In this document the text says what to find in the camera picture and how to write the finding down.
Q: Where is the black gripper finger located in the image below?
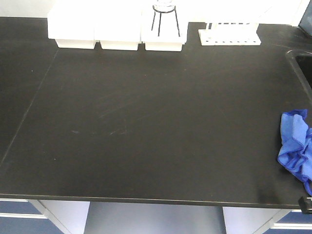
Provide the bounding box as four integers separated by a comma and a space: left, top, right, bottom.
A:
298, 195, 312, 215

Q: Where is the blue cloth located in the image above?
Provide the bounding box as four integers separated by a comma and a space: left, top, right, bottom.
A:
277, 109, 312, 197

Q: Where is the black bench sink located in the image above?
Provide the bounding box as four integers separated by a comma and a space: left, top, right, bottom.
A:
285, 49, 312, 104

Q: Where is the white test tube rack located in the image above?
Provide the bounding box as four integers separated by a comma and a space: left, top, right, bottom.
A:
197, 21, 262, 46

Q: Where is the dark blue panel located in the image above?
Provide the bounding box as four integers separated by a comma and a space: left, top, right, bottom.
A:
298, 0, 312, 38

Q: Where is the white plastic container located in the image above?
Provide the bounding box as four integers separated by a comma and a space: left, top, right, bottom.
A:
47, 0, 96, 50
140, 0, 189, 52
94, 0, 142, 51

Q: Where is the glass beaker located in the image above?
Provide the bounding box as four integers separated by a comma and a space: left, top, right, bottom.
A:
153, 0, 176, 11

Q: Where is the black wire tripod stand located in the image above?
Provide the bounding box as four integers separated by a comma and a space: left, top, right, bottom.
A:
151, 4, 181, 38

